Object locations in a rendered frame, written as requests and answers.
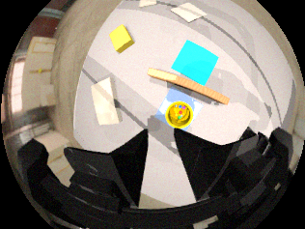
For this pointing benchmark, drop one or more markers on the yellow rectangular block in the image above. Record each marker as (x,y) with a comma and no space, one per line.
(121,39)

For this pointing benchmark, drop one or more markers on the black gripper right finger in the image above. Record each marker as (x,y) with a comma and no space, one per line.
(205,161)

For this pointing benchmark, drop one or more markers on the cream flat rectangular block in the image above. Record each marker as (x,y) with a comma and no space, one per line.
(106,102)

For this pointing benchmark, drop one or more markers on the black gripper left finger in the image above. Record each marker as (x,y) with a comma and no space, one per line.
(125,165)

